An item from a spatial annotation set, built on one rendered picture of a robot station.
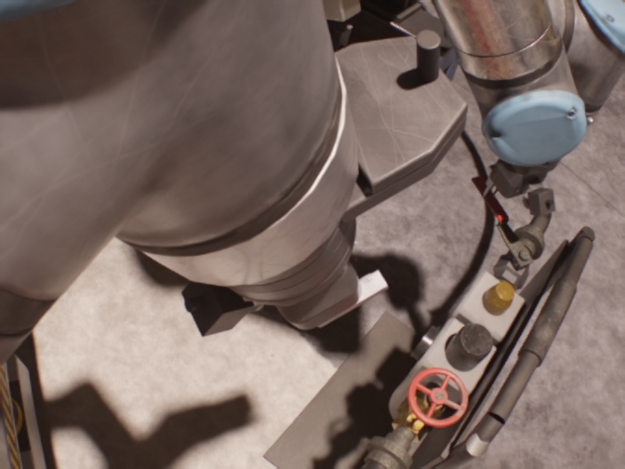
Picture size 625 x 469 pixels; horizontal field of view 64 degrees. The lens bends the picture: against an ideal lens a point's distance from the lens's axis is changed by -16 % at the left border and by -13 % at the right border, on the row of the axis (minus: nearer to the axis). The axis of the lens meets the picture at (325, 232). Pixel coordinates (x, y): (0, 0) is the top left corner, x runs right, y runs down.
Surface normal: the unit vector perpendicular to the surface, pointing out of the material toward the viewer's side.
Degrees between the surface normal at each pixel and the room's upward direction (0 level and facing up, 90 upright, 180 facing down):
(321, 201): 84
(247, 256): 101
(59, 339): 0
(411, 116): 24
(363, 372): 0
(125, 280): 0
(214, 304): 66
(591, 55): 75
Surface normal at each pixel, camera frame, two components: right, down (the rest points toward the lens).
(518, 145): -0.02, 0.86
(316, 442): 0.16, -0.56
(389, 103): -0.14, -0.29
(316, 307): 0.40, 0.67
